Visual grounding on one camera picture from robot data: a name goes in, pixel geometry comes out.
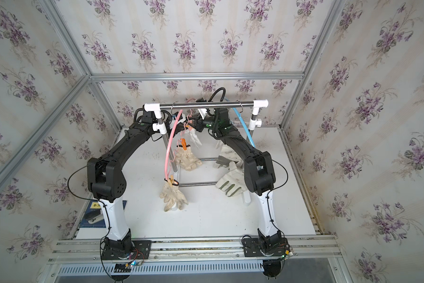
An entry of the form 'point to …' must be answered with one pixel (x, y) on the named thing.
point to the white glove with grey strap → (234, 181)
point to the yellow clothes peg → (172, 178)
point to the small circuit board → (124, 267)
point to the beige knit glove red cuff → (172, 195)
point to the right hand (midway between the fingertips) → (189, 120)
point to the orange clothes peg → (184, 143)
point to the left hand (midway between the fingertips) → (185, 125)
